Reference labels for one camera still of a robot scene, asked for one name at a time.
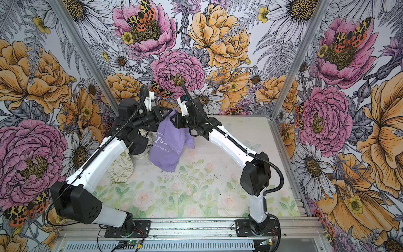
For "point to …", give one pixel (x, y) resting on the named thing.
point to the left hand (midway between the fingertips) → (173, 113)
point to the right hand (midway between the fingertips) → (173, 122)
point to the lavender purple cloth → (169, 143)
